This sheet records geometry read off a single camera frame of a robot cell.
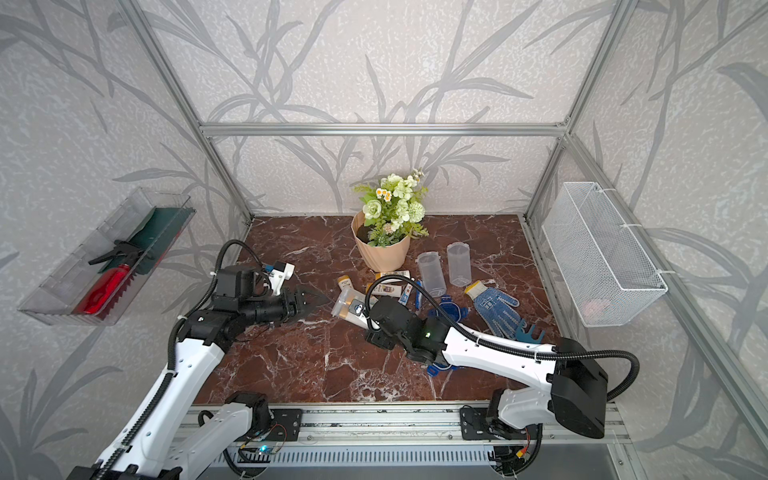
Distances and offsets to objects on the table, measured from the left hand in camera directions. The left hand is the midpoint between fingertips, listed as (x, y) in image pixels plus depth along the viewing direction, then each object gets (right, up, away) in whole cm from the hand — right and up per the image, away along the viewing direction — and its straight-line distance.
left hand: (320, 304), depth 71 cm
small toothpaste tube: (+21, -3, +27) cm, 34 cm away
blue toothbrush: (+25, -3, +26) cm, 36 cm away
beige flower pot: (+13, +9, +23) cm, 28 cm away
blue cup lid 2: (+28, -21, +12) cm, 37 cm away
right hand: (+12, -4, +7) cm, 15 cm away
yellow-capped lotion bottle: (+1, 0, +28) cm, 28 cm away
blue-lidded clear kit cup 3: (+40, +7, +33) cm, 52 cm away
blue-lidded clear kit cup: (+9, +1, -6) cm, 11 cm away
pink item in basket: (+66, -2, +1) cm, 66 cm away
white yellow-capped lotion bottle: (+16, +1, +31) cm, 35 cm away
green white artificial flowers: (+17, +24, +14) cm, 32 cm away
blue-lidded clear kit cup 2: (+30, +4, +28) cm, 41 cm away
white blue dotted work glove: (+49, -6, +25) cm, 56 cm away
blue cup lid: (+35, -6, +25) cm, 43 cm away
